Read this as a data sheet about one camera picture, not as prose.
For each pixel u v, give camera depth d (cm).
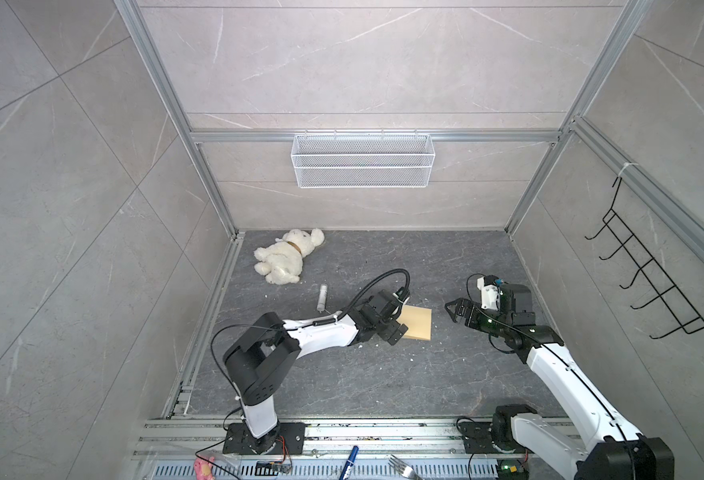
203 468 67
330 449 73
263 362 46
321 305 97
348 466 69
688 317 59
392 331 79
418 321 95
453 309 75
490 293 75
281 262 98
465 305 73
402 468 69
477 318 72
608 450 40
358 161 101
